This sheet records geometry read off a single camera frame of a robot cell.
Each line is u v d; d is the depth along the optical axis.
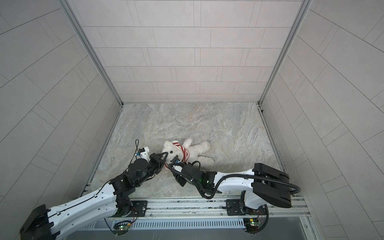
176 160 0.64
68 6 0.71
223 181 0.52
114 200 0.54
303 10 0.71
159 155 0.73
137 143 0.92
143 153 0.71
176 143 0.81
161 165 0.67
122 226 0.65
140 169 0.56
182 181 0.67
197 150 0.84
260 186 0.42
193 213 0.71
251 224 0.68
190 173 0.57
